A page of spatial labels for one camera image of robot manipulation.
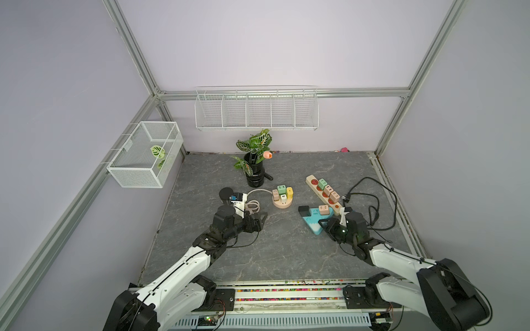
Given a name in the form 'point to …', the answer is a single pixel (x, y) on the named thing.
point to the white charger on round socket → (283, 199)
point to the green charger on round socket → (281, 189)
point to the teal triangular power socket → (312, 221)
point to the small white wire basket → (147, 156)
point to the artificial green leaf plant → (257, 147)
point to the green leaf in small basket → (156, 150)
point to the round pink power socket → (277, 204)
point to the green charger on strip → (322, 183)
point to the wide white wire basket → (257, 107)
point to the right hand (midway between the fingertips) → (318, 221)
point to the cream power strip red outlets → (312, 182)
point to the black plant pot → (257, 179)
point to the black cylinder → (226, 192)
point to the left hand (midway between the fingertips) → (258, 214)
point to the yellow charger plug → (289, 192)
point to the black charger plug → (304, 210)
